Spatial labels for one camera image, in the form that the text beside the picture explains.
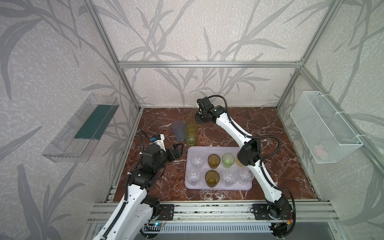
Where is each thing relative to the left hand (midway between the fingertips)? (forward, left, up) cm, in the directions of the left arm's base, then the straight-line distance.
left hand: (178, 147), depth 76 cm
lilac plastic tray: (+8, -15, -20) cm, 26 cm away
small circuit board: (-31, +10, -19) cm, 38 cm away
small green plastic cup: (+1, -29, -17) cm, 33 cm away
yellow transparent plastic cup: (-10, -29, +3) cm, 31 cm away
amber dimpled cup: (0, -20, -16) cm, 25 cm away
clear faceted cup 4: (-9, -37, -17) cm, 42 cm away
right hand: (+25, -9, -5) cm, 27 cm away
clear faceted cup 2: (-9, -8, -18) cm, 22 cm away
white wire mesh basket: (-4, -66, +16) cm, 68 cm away
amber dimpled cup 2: (-10, -18, -17) cm, 27 cm away
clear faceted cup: (+1, -10, -18) cm, 21 cm away
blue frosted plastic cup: (+22, +3, -12) cm, 25 cm away
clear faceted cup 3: (-10, -28, -18) cm, 35 cm away
